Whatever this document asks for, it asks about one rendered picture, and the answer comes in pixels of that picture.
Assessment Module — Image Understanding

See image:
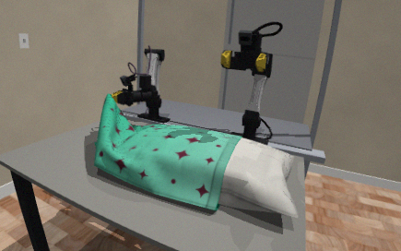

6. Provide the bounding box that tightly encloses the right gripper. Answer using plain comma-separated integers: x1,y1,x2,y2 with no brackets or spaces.
112,89,141,106

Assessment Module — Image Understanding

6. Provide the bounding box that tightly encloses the white pillow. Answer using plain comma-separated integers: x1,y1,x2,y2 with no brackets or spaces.
218,137,299,218

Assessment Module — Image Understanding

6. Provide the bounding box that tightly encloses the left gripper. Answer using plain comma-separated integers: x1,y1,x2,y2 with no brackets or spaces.
220,50,268,72

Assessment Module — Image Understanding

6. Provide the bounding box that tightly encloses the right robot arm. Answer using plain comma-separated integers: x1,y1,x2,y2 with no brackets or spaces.
120,49,170,123

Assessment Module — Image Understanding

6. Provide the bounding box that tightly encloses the green pillowcase with star pattern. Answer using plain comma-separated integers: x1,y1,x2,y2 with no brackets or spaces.
94,94,242,211

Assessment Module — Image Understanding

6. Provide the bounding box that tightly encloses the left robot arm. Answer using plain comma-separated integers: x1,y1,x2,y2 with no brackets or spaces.
231,30,273,145

